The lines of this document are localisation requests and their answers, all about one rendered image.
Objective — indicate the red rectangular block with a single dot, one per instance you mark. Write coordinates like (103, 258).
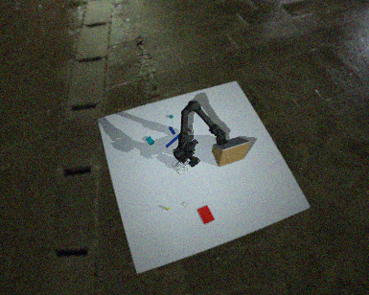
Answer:
(205, 214)

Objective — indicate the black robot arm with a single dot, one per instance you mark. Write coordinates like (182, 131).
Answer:
(183, 138)

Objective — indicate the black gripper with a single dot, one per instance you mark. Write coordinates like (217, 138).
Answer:
(193, 161)

